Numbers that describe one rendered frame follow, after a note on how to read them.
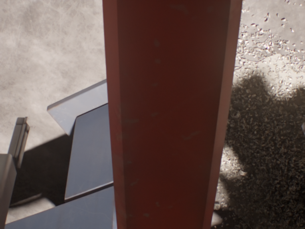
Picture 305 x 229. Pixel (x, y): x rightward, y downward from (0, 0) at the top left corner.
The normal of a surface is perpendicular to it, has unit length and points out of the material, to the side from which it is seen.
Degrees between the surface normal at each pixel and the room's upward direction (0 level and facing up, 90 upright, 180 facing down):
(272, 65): 1
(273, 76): 2
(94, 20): 0
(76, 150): 90
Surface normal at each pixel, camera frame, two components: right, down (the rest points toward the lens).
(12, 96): 0.01, 0.65
